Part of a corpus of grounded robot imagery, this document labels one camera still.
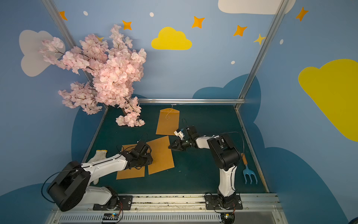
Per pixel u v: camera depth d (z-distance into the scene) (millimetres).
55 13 705
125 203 748
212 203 747
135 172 839
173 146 899
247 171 841
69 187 420
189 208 744
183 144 854
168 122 1116
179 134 909
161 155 912
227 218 733
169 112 1143
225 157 520
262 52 864
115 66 607
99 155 908
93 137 1064
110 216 730
